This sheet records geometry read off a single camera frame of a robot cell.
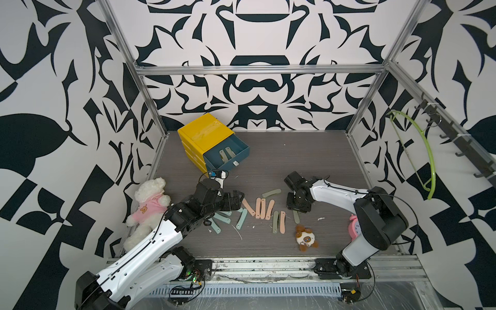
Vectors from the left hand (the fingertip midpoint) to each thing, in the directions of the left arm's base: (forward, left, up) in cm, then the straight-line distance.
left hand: (233, 191), depth 76 cm
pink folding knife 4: (+1, -17, -17) cm, 24 cm away
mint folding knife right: (-4, -3, -17) cm, 18 cm away
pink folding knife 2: (0, -11, -17) cm, 20 cm away
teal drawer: (+17, +9, -2) cm, 19 cm away
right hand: (+1, -25, -18) cm, 31 cm away
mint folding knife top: (-2, +3, -18) cm, 18 cm away
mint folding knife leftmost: (-7, +9, -17) cm, 21 cm away
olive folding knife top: (+19, +5, -2) cm, 20 cm away
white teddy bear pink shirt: (-1, +34, -9) cm, 35 cm away
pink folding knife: (+2, -5, -17) cm, 18 cm away
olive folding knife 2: (-5, -27, -17) cm, 32 cm away
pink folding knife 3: (0, -13, -17) cm, 21 cm away
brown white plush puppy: (-14, -29, -15) cm, 35 cm away
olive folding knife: (+21, +2, -1) cm, 21 cm away
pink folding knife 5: (-7, -20, -16) cm, 27 cm away
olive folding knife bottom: (+7, -17, -17) cm, 25 cm away
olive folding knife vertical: (-7, -17, -17) cm, 25 cm away
